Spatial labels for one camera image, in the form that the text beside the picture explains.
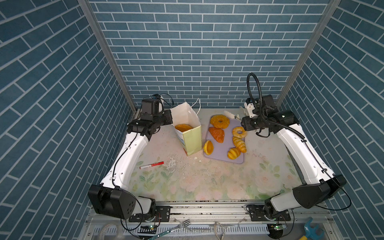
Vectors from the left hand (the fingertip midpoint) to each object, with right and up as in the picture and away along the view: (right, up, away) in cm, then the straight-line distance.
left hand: (171, 113), depth 77 cm
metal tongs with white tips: (+32, -1, +4) cm, 32 cm away
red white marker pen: (-10, -30, +13) cm, 34 cm away
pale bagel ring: (+40, -10, +29) cm, 50 cm away
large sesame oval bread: (+4, -8, +22) cm, 24 cm away
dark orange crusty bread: (+27, -12, +25) cm, 39 cm away
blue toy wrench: (+68, -56, -9) cm, 88 cm away
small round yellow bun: (+20, -21, +17) cm, 34 cm away
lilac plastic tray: (+32, -16, +25) cm, 44 cm away
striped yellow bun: (+36, -24, +15) cm, 45 cm away
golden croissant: (+40, -18, +17) cm, 48 cm away
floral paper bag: (+10, -14, +4) cm, 18 cm away
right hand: (+38, -4, -1) cm, 38 cm away
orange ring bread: (+30, -4, +32) cm, 44 cm away
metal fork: (+7, -53, -6) cm, 54 cm away
